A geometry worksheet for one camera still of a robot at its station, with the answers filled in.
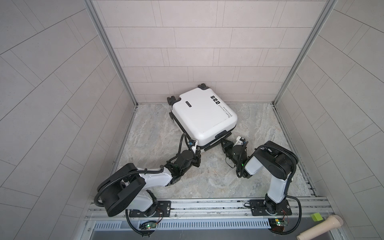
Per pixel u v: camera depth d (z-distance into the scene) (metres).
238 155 0.70
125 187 0.44
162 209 0.71
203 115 0.84
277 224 0.68
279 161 0.50
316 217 0.68
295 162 0.50
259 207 0.71
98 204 0.40
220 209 0.72
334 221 0.65
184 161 0.62
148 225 0.64
